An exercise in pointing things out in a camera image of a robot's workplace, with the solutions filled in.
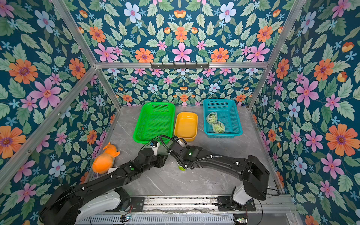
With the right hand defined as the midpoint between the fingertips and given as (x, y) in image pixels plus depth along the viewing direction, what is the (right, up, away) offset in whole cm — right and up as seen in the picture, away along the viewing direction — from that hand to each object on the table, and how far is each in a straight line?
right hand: (185, 149), depth 81 cm
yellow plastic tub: (0, +13, +27) cm, 30 cm away
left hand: (-11, -4, +3) cm, 12 cm away
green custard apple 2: (+19, +19, +22) cm, 35 cm away
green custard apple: (+23, +12, +17) cm, 32 cm away
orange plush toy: (-48, -8, -1) cm, 48 cm away
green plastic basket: (-26, +18, +30) cm, 43 cm away
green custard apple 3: (0, -3, -23) cm, 23 cm away
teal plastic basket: (+28, +18, +30) cm, 45 cm away
